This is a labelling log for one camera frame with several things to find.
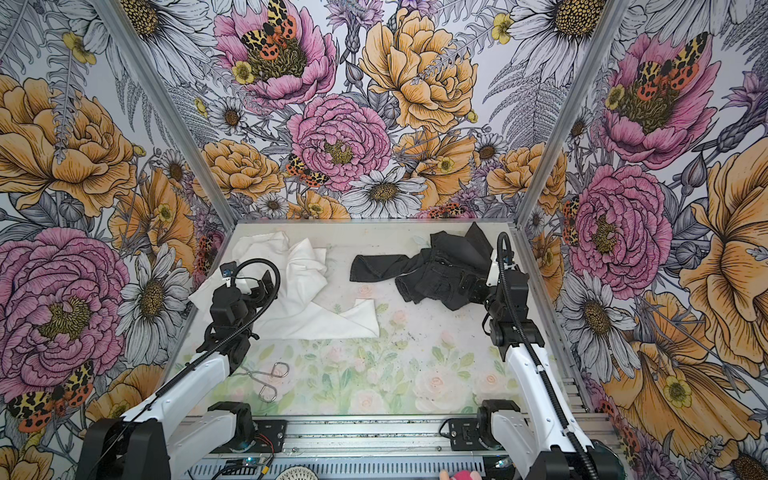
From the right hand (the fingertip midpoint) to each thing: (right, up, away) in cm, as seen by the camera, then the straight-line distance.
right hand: (475, 281), depth 81 cm
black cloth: (-2, 0, +23) cm, 24 cm away
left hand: (-61, -1, +3) cm, 61 cm away
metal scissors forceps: (-56, -30, 0) cm, 63 cm away
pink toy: (-8, -40, -16) cm, 44 cm away
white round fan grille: (-43, -41, -14) cm, 61 cm away
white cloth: (-51, -11, +13) cm, 54 cm away
